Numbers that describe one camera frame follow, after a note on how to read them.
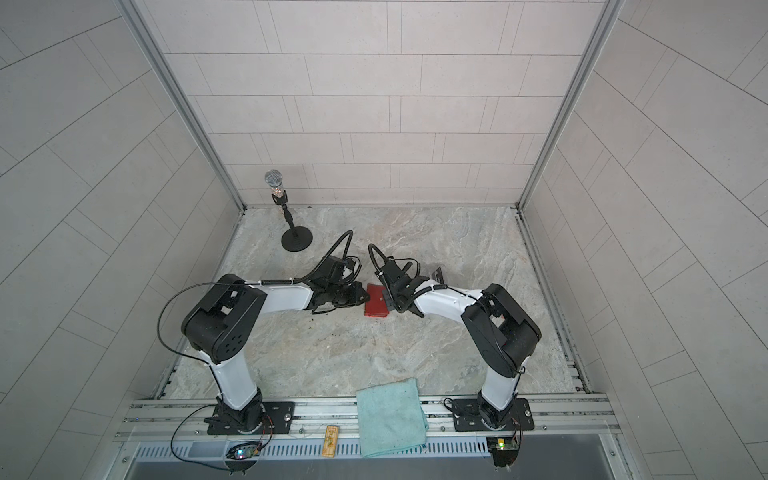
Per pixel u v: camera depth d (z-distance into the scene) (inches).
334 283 30.8
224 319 18.9
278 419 27.9
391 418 27.8
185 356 18.9
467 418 27.9
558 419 28.3
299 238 41.5
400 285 27.3
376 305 35.2
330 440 26.4
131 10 27.8
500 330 18.0
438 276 36.1
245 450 25.3
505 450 26.8
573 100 34.0
